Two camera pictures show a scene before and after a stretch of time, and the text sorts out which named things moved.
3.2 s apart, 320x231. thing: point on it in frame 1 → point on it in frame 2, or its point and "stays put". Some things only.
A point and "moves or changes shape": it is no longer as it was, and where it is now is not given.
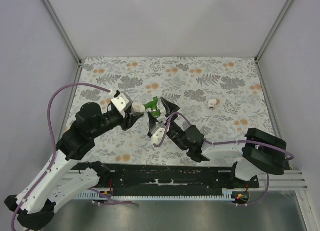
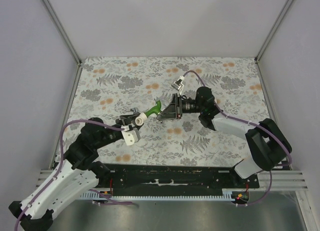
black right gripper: [169, 107] → [174, 109]
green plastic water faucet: [153, 105] moves or changes shape
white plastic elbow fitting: [137, 107] → [139, 120]
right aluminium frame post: [288, 4] stays put
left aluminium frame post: [60, 26] stays put
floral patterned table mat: [222, 97] stays put
